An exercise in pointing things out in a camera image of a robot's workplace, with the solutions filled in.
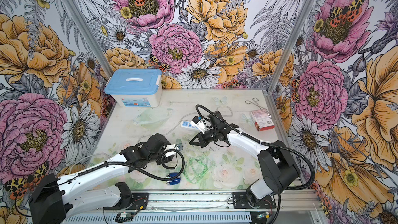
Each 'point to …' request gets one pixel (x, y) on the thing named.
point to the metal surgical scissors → (255, 99)
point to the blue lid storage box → (134, 87)
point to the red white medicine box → (262, 120)
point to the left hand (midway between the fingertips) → (167, 151)
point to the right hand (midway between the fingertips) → (193, 145)
